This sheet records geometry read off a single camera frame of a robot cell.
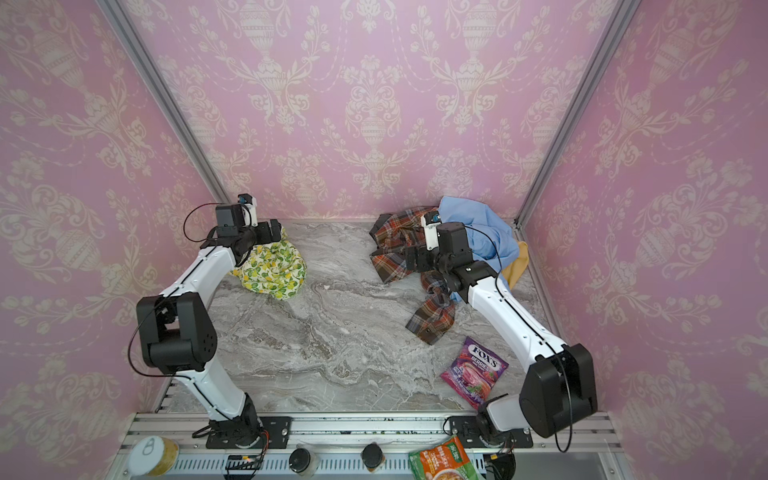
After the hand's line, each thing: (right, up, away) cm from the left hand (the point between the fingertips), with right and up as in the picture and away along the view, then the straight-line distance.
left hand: (266, 225), depth 93 cm
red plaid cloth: (+39, -2, +11) cm, 41 cm away
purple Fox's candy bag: (+62, -41, -12) cm, 75 cm away
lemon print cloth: (0, -14, +6) cm, 16 cm away
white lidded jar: (-15, -55, -26) cm, 62 cm away
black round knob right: (+35, -53, -28) cm, 69 cm away
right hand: (+48, -7, -10) cm, 49 cm away
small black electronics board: (+3, -60, -20) cm, 63 cm away
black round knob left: (+20, -53, -30) cm, 64 cm away
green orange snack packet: (+51, -56, -25) cm, 80 cm away
